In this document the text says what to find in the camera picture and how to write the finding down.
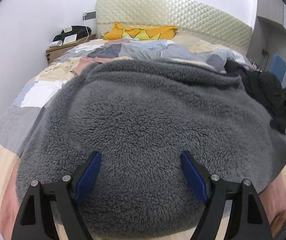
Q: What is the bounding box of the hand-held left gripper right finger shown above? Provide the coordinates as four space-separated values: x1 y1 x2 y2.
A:
180 150 274 240

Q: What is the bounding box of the black jacket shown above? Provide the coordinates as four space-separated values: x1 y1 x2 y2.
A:
224 59 286 130

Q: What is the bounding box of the black bag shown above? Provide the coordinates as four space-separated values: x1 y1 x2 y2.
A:
53 25 92 43

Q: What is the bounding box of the cream quilted headboard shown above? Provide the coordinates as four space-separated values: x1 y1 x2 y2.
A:
95 0 253 53

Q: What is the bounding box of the yellow pillow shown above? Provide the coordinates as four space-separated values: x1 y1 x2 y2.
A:
103 22 179 41

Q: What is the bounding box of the grey fleece jacket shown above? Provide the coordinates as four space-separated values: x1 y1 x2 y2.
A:
18 58 286 238

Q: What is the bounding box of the white cable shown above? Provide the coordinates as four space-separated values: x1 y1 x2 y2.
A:
82 17 90 42

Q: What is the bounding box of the wooden nightstand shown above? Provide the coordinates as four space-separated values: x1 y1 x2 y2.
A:
46 33 96 65

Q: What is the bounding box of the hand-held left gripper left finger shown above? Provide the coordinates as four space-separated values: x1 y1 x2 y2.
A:
11 151 102 240

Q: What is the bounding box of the patchwork quilt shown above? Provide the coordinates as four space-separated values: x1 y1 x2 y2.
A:
0 36 286 240

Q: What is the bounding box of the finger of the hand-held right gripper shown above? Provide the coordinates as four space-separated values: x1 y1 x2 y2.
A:
270 119 286 133

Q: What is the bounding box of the grey wardrobe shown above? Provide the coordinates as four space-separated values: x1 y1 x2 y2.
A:
247 0 286 98

